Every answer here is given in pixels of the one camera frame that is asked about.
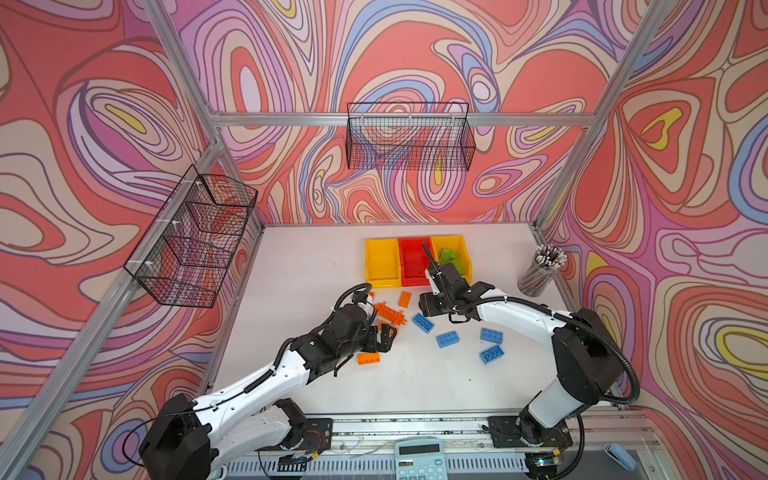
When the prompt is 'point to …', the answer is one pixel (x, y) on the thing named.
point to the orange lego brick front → (369, 358)
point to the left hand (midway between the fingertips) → (386, 330)
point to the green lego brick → (451, 257)
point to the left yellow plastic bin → (382, 263)
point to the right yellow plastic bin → (458, 244)
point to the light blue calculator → (420, 459)
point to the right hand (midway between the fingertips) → (431, 309)
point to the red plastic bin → (413, 260)
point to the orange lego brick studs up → (405, 299)
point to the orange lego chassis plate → (394, 315)
